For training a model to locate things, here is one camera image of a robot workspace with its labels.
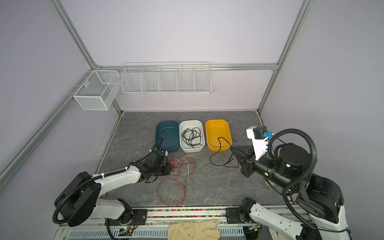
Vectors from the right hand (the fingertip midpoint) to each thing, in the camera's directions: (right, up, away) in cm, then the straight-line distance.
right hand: (232, 148), depth 50 cm
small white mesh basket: (-83, +31, +54) cm, 103 cm away
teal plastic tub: (-33, +3, +61) cm, 70 cm away
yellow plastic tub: (+3, 0, +59) cm, 59 cm away
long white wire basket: (-22, +39, +52) cm, 68 cm away
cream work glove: (-14, -42, +20) cm, 48 cm away
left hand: (-27, -19, +38) cm, 50 cm away
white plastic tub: (-21, +8, +57) cm, 61 cm away
